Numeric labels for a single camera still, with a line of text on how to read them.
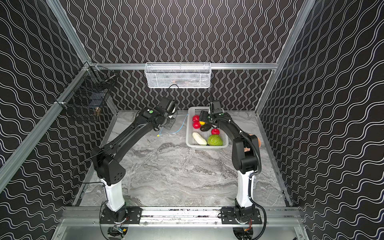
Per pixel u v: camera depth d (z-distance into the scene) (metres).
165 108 0.63
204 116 0.89
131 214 0.74
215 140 0.92
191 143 1.00
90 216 0.76
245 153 0.54
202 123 1.06
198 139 0.99
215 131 1.03
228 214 0.74
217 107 0.78
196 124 1.06
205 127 1.05
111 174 0.48
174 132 1.07
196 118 1.10
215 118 0.72
